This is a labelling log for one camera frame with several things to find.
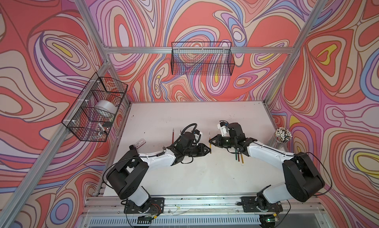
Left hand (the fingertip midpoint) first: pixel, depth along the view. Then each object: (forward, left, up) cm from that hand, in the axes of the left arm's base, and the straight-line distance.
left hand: (212, 152), depth 81 cm
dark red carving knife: (+1, -18, -11) cm, 21 cm away
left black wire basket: (+15, +66, +14) cm, 69 cm away
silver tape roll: (+13, +55, +21) cm, 60 cm away
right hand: (+6, 0, -2) cm, 6 cm away
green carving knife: (+3, -17, -11) cm, 20 cm away
